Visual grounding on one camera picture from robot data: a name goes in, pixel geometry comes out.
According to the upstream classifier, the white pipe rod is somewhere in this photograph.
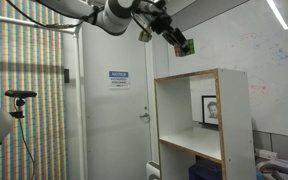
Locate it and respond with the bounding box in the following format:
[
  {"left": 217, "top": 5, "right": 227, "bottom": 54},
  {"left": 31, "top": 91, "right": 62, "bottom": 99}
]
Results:
[{"left": 0, "top": 15, "right": 78, "bottom": 35}]

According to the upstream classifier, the blue storage box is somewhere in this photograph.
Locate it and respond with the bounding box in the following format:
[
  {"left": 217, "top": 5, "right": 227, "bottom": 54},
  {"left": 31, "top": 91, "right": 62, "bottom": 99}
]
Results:
[{"left": 187, "top": 159, "right": 223, "bottom": 180}]

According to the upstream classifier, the black camera cable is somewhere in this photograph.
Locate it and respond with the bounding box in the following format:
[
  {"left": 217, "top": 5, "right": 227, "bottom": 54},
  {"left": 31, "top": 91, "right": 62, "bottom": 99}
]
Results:
[{"left": 16, "top": 116, "right": 36, "bottom": 180}]

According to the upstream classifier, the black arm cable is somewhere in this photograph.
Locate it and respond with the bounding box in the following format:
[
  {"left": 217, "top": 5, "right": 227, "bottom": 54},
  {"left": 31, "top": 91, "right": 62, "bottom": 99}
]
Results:
[{"left": 4, "top": 0, "right": 97, "bottom": 30}]

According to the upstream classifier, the silver door handle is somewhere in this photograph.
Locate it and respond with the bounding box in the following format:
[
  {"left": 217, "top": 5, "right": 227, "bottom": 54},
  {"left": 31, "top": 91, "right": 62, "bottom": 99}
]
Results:
[{"left": 139, "top": 112, "right": 151, "bottom": 122}]

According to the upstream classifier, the colourful striped wall covering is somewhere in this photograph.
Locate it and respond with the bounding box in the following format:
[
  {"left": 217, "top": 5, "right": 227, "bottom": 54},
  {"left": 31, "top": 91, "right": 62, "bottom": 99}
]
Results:
[{"left": 0, "top": 0, "right": 68, "bottom": 180}]

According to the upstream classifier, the white clutter pile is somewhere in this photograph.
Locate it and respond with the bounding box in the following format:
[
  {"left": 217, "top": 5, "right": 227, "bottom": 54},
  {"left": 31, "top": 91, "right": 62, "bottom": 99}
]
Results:
[{"left": 253, "top": 147, "right": 288, "bottom": 180}]

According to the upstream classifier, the white cabinet with wooden edges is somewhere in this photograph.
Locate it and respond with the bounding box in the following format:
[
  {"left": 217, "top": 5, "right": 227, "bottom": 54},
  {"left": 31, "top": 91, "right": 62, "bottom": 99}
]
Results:
[{"left": 153, "top": 68, "right": 257, "bottom": 180}]

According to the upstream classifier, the black camera on stand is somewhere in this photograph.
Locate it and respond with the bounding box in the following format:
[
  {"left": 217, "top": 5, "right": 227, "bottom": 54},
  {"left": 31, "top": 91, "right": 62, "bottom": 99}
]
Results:
[{"left": 4, "top": 89, "right": 38, "bottom": 120}]

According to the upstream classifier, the white door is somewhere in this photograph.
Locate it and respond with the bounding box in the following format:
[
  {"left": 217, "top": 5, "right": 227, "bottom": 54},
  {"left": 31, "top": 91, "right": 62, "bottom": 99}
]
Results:
[{"left": 81, "top": 21, "right": 153, "bottom": 180}]

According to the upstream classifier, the framed portrait picture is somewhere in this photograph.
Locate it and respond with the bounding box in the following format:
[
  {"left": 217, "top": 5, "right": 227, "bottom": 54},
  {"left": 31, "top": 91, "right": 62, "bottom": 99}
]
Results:
[{"left": 201, "top": 95, "right": 220, "bottom": 126}]

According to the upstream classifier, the Rubik's cube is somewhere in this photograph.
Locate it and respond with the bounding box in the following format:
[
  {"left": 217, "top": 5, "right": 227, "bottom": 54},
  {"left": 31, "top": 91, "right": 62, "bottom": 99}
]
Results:
[{"left": 174, "top": 38, "right": 197, "bottom": 58}]

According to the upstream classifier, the blue white notice sign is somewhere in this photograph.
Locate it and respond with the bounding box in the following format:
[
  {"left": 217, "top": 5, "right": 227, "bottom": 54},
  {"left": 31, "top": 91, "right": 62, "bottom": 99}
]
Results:
[{"left": 108, "top": 70, "right": 131, "bottom": 90}]

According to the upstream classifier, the white appliance with dark vent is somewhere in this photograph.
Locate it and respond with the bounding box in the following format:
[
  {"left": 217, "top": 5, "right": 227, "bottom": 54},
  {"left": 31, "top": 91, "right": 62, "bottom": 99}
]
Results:
[{"left": 145, "top": 160, "right": 161, "bottom": 180}]

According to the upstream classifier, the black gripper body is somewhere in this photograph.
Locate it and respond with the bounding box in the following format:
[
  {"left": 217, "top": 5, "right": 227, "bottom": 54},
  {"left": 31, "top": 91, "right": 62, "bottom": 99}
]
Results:
[{"left": 149, "top": 12, "right": 177, "bottom": 38}]

